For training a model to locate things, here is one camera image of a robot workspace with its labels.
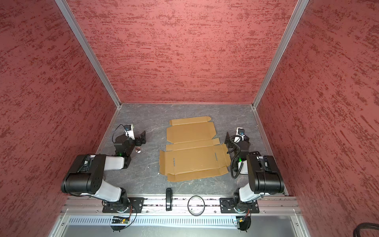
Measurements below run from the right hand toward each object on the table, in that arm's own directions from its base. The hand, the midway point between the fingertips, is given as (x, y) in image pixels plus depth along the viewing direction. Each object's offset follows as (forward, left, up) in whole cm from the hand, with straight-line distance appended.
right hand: (234, 134), depth 92 cm
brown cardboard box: (-8, +27, -9) cm, 30 cm away
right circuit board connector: (-46, +3, -9) cm, 47 cm away
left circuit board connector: (-43, +66, -10) cm, 79 cm away
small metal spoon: (-5, +63, -7) cm, 64 cm away
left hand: (+2, +62, 0) cm, 62 cm away
